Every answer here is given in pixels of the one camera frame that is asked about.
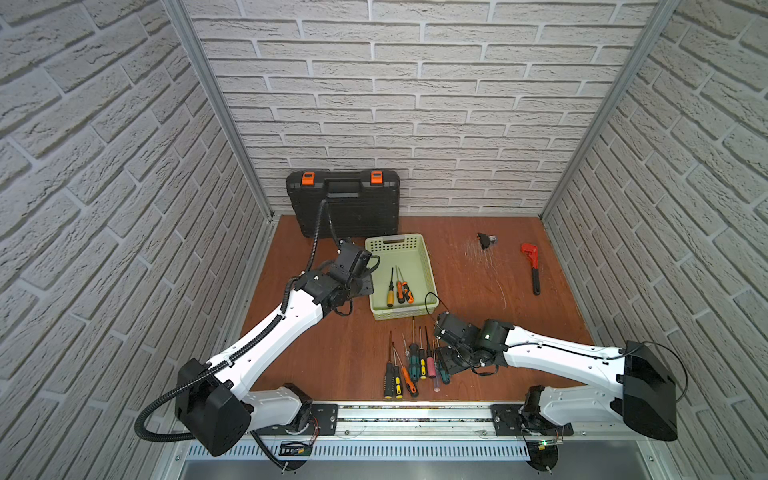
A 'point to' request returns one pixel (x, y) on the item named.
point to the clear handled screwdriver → (436, 379)
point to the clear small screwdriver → (407, 353)
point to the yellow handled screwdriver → (391, 295)
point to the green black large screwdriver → (414, 357)
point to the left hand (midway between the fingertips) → (366, 274)
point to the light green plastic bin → (409, 253)
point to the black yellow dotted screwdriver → (422, 360)
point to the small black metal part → (485, 240)
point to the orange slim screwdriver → (410, 386)
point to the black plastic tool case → (334, 204)
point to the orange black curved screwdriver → (408, 293)
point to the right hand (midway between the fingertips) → (449, 359)
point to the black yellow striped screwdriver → (388, 375)
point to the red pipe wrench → (532, 251)
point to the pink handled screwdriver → (430, 361)
